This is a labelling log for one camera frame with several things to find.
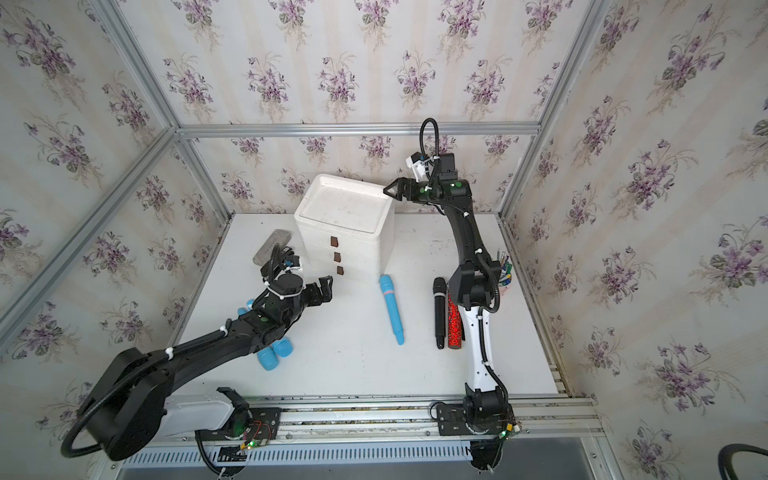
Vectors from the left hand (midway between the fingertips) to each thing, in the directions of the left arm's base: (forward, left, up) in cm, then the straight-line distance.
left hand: (322, 280), depth 86 cm
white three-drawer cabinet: (+11, -7, +12) cm, 17 cm away
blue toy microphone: (-16, +10, -9) cm, 21 cm away
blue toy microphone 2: (-19, +14, -10) cm, 26 cm away
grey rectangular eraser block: (+16, +24, -9) cm, 30 cm away
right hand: (+24, -23, +13) cm, 36 cm away
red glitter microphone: (-13, -40, -13) cm, 44 cm away
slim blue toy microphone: (+4, -20, -9) cm, 22 cm away
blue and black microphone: (+1, -36, -9) cm, 37 cm away
